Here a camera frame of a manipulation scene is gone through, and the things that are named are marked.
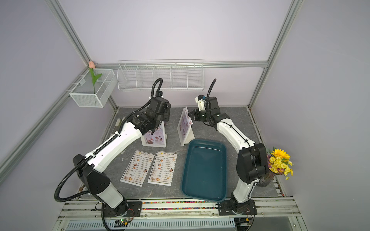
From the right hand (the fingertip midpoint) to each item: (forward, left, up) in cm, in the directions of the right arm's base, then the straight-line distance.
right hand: (188, 113), depth 85 cm
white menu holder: (-7, +20, -17) cm, 27 cm away
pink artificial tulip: (+21, +59, +10) cm, 64 cm away
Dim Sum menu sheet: (-25, +16, -23) cm, 38 cm away
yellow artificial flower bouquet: (-32, -40, +2) cm, 52 cm away
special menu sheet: (-2, +2, -7) cm, 7 cm away
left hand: (-4, +13, +7) cm, 16 cm away
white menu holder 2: (-8, -1, -13) cm, 16 cm away
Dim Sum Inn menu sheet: (-26, +31, -23) cm, 47 cm away
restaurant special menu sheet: (-7, +20, -17) cm, 27 cm away
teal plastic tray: (-29, -9, -21) cm, 37 cm away
